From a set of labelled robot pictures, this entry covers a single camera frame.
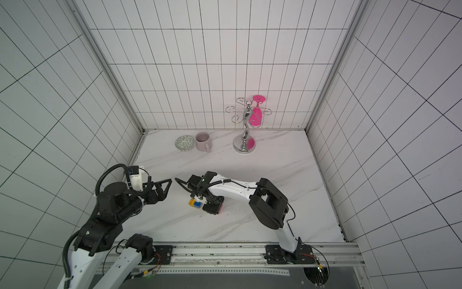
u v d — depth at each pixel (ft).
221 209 2.54
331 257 2.39
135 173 1.92
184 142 3.61
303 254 2.27
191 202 2.82
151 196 1.90
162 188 1.97
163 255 2.39
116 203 1.56
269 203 1.57
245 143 3.63
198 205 2.74
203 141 3.41
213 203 2.34
